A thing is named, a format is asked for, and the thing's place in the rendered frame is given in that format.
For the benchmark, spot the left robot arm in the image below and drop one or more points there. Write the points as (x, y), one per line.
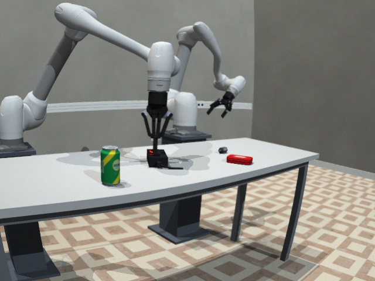
(184, 107)

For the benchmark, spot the green drink can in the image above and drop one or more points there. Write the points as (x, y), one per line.
(110, 166)

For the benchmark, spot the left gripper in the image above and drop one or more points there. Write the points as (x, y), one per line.
(227, 99)

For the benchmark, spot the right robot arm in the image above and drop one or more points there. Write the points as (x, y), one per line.
(17, 115)

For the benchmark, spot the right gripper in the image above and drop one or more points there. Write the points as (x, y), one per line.
(157, 108)

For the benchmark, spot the red rectangular tin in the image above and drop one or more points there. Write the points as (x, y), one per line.
(237, 159)

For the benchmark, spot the black power strip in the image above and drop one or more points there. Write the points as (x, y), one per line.
(160, 160)

